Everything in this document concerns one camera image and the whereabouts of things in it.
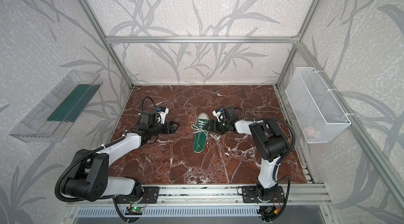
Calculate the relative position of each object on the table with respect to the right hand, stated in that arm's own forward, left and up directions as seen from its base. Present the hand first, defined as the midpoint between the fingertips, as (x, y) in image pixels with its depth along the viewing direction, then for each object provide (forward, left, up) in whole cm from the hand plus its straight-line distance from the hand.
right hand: (207, 125), depth 93 cm
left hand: (0, +18, +6) cm, 19 cm away
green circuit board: (-42, +33, -5) cm, 54 cm away
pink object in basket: (-13, -48, +16) cm, 52 cm away
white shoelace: (+1, +4, -1) cm, 4 cm away
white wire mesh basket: (-13, -45, +31) cm, 56 cm away
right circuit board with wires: (-41, -30, -8) cm, 51 cm away
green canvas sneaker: (-13, +4, +1) cm, 14 cm away
